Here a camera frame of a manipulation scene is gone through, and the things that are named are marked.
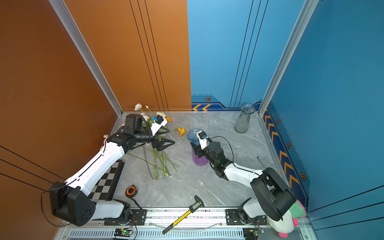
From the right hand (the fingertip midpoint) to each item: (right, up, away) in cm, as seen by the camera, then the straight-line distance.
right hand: (195, 139), depth 84 cm
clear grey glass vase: (+34, +10, +24) cm, 43 cm away
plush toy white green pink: (+42, -37, -17) cm, 58 cm away
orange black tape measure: (-34, -27, -5) cm, 44 cm away
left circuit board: (-35, -43, -13) cm, 57 cm away
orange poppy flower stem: (-10, +4, +21) cm, 24 cm away
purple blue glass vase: (-1, +1, 0) cm, 2 cm away
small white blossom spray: (-41, +21, +22) cm, 51 cm away
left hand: (-12, +3, -9) cm, 16 cm away
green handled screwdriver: (+41, -15, +9) cm, 45 cm away
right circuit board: (+27, -44, -14) cm, 53 cm away
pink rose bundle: (-27, -13, +10) cm, 31 cm away
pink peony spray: (-63, +1, +18) cm, 65 cm away
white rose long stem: (-24, +16, +27) cm, 40 cm away
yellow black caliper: (-2, -35, -9) cm, 36 cm away
